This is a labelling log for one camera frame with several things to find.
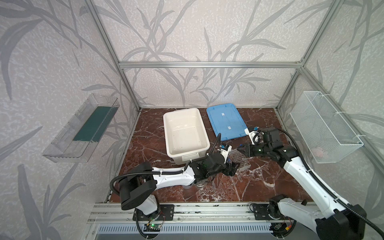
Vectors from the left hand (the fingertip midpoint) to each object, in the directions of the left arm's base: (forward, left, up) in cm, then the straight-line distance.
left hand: (237, 159), depth 76 cm
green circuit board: (-28, +42, -16) cm, 53 cm away
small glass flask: (-10, +18, -10) cm, 23 cm away
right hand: (+7, -1, +4) cm, 8 cm away
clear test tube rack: (+7, -6, -14) cm, 17 cm away
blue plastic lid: (+39, -1, -16) cm, 42 cm away
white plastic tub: (+23, +29, -16) cm, 40 cm away
